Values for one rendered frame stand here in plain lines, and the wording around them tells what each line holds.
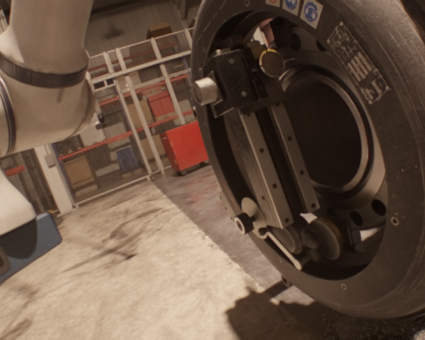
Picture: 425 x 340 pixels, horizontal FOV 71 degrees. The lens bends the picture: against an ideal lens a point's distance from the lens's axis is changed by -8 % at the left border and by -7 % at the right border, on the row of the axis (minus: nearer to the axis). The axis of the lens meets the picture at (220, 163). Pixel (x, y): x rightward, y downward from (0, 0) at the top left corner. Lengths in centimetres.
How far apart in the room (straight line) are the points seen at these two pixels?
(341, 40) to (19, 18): 45
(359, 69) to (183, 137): 560
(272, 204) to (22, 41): 53
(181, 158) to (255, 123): 527
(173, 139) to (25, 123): 534
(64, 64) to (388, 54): 46
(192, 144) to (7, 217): 555
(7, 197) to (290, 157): 52
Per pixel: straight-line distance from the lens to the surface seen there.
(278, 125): 67
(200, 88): 55
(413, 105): 39
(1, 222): 52
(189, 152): 595
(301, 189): 69
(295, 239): 71
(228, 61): 57
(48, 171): 795
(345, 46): 42
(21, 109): 59
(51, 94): 58
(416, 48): 39
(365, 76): 41
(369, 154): 63
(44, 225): 59
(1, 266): 52
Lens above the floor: 69
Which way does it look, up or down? 7 degrees down
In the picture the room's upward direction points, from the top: 20 degrees counter-clockwise
